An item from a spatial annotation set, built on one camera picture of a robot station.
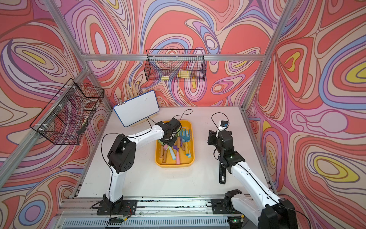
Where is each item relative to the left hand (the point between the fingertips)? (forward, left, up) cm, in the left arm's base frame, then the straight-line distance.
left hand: (171, 141), depth 96 cm
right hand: (-4, -25, +15) cm, 30 cm away
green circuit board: (-43, +25, -4) cm, 50 cm away
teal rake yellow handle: (+6, -10, -2) cm, 12 cm away
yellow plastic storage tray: (-8, -8, -2) cm, 12 cm away
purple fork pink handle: (-13, -5, -1) cm, 14 cm away
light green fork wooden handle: (-7, +6, -1) cm, 9 cm away
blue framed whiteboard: (+13, +21, +18) cm, 31 cm away
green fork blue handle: (-11, -2, -1) cm, 11 cm away
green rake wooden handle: (-1, -5, +1) cm, 5 cm away
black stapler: (-21, -32, 0) cm, 38 cm away
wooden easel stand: (+22, +26, +25) cm, 42 cm away
